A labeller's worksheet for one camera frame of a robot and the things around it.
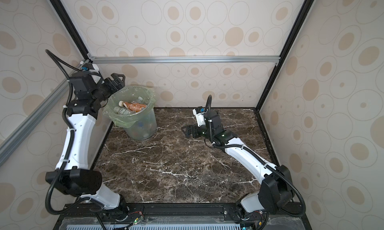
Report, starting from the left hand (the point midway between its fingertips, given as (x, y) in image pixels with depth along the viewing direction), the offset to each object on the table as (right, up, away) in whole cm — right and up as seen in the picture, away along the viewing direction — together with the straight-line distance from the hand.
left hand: (121, 75), depth 68 cm
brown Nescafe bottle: (-1, -13, +15) cm, 20 cm away
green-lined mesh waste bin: (0, -24, +24) cm, 33 cm away
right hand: (+31, -24, +10) cm, 40 cm away
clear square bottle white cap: (-2, -7, +28) cm, 29 cm away
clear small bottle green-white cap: (-8, -15, +17) cm, 24 cm away
